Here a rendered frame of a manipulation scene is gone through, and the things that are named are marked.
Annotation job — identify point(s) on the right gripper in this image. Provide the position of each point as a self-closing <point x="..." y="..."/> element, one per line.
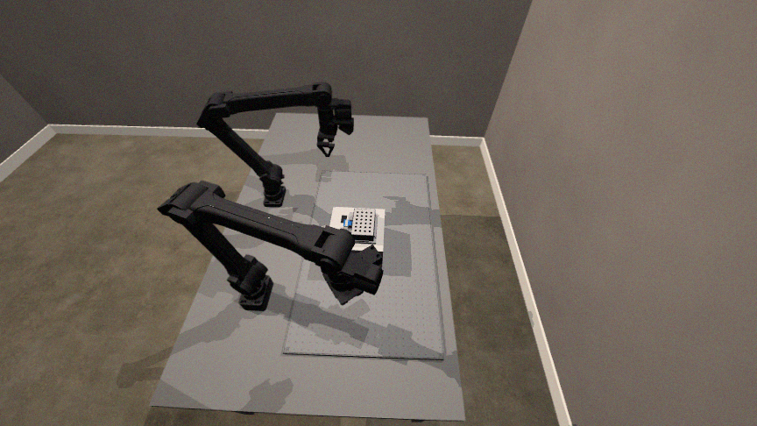
<point x="341" y="291"/>

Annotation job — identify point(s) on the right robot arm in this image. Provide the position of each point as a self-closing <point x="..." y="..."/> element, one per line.
<point x="335" y="257"/>

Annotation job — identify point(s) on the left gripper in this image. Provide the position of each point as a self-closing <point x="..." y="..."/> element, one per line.
<point x="322" y="135"/>

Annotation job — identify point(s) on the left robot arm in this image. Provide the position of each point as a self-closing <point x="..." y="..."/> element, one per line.
<point x="212" y="120"/>

